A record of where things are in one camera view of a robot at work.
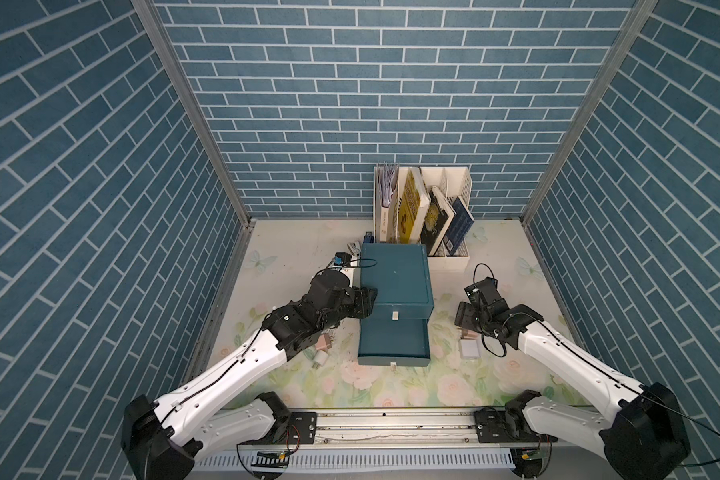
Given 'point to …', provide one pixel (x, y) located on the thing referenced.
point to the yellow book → (414, 203)
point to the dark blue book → (458, 226)
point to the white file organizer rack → (450, 181)
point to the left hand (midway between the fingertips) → (379, 294)
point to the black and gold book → (439, 216)
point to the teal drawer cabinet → (396, 332)
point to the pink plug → (322, 342)
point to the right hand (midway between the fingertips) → (468, 316)
